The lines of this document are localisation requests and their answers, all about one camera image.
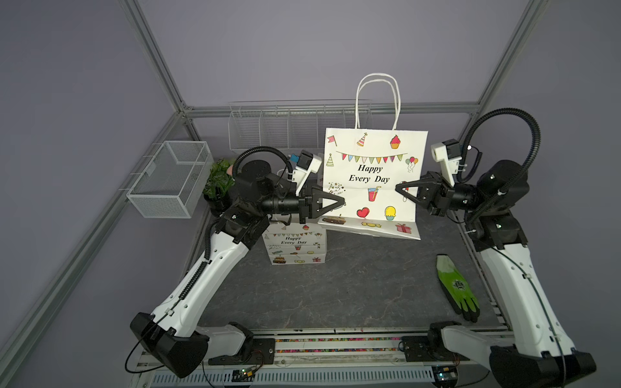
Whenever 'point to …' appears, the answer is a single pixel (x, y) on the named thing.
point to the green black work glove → (457, 289)
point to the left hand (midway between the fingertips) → (343, 204)
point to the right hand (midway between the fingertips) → (395, 188)
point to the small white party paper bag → (288, 241)
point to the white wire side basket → (175, 181)
